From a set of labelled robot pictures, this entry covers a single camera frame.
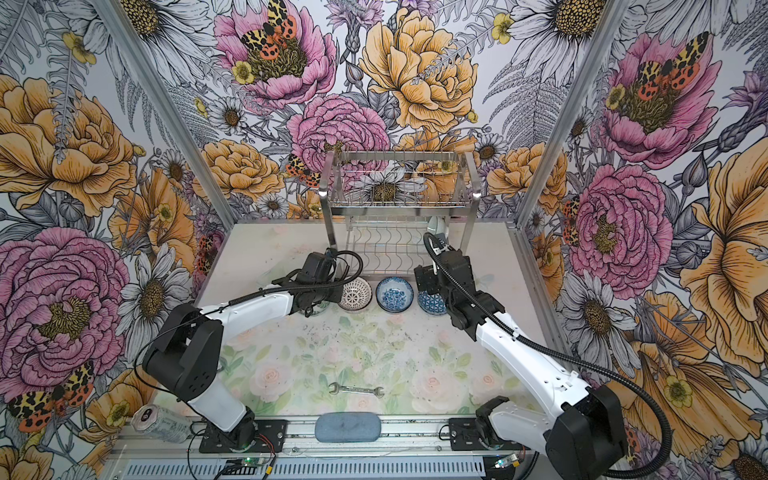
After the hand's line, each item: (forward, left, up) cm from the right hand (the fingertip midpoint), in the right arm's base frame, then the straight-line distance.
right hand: (438, 271), depth 81 cm
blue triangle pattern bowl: (+1, 0, -19) cm, 19 cm away
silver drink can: (-33, +63, -8) cm, 71 cm away
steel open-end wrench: (-24, +17, -21) cm, 36 cm away
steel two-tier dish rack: (+43, +17, -14) cm, 48 cm away
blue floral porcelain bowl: (+4, +12, -17) cm, 21 cm away
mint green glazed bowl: (+26, -3, -9) cm, 28 cm away
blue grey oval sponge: (-33, +24, -18) cm, 45 cm away
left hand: (+3, +30, -14) cm, 33 cm away
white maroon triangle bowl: (+4, +24, -17) cm, 30 cm away
